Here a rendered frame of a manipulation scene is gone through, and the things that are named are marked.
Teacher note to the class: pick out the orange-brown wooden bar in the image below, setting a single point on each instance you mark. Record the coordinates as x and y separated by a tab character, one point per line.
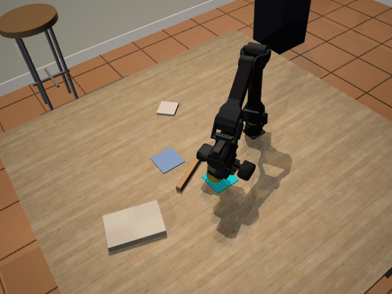
187	175

